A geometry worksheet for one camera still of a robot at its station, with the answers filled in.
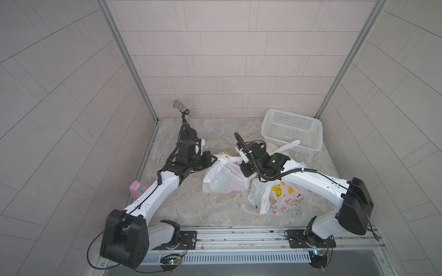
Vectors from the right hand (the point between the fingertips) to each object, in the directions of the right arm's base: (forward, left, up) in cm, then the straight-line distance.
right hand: (241, 165), depth 81 cm
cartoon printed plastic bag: (-15, -13, -5) cm, 20 cm away
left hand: (+3, +10, +3) cm, 11 cm away
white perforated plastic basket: (+32, -30, -12) cm, 45 cm away
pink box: (-12, +43, +7) cm, 45 cm away
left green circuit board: (-34, +30, -9) cm, 46 cm away
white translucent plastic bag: (-4, +9, +1) cm, 10 cm away
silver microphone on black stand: (+27, +29, +17) cm, 43 cm away
